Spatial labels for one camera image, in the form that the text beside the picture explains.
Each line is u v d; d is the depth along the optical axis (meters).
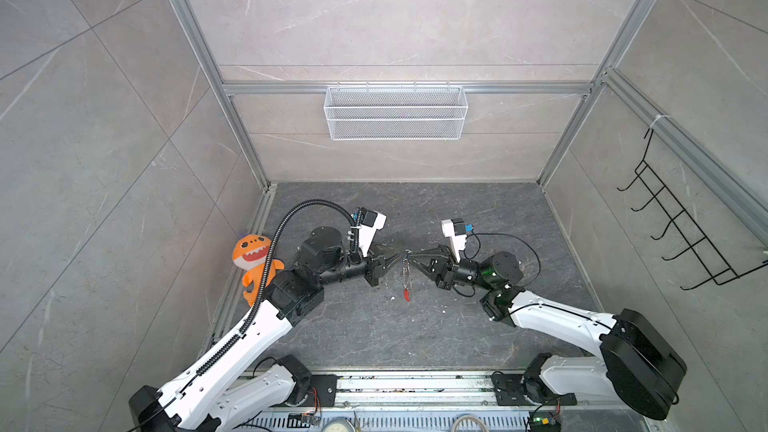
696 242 0.63
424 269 0.64
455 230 0.61
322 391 0.73
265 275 0.47
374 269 0.55
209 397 0.39
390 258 0.62
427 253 0.63
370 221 0.56
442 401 0.73
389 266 0.61
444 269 0.62
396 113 1.00
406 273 0.62
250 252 0.90
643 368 0.41
